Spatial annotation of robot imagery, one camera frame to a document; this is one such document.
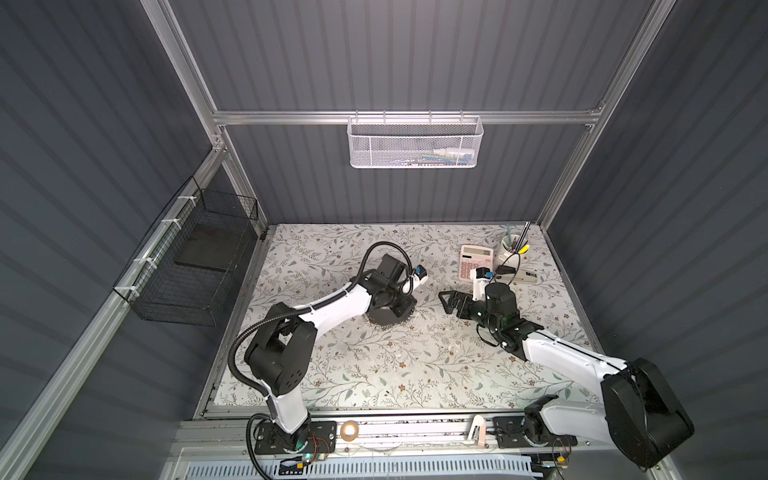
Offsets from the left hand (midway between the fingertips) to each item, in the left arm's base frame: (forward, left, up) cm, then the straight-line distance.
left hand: (411, 300), depth 89 cm
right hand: (-2, -12, +3) cm, 12 cm away
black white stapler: (+11, -35, -4) cm, 37 cm away
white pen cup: (+18, -37, 0) cm, 41 cm away
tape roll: (-32, +20, -9) cm, 39 cm away
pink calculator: (+21, -26, -6) cm, 33 cm away
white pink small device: (-35, -13, -6) cm, 37 cm away
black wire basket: (0, +57, +19) cm, 60 cm away
